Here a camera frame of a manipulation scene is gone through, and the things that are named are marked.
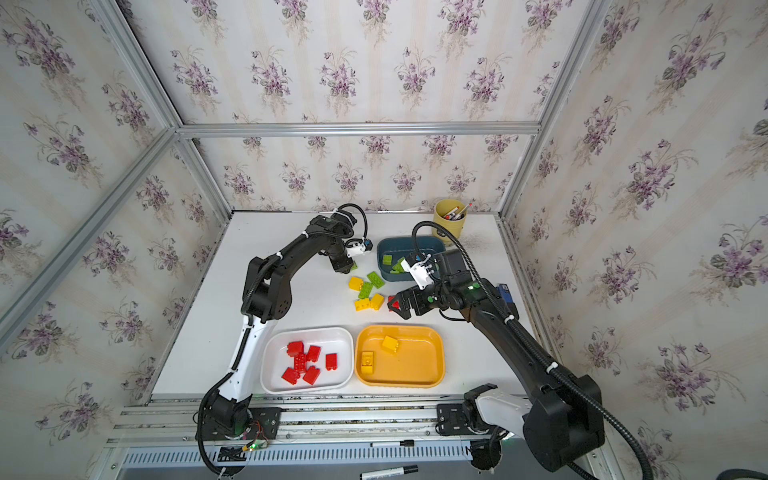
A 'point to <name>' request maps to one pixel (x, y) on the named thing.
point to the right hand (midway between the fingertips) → (400, 300)
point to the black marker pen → (389, 472)
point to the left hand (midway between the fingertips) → (343, 261)
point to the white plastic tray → (275, 360)
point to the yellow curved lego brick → (367, 362)
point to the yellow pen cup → (451, 213)
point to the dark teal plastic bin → (391, 249)
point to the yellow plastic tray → (396, 356)
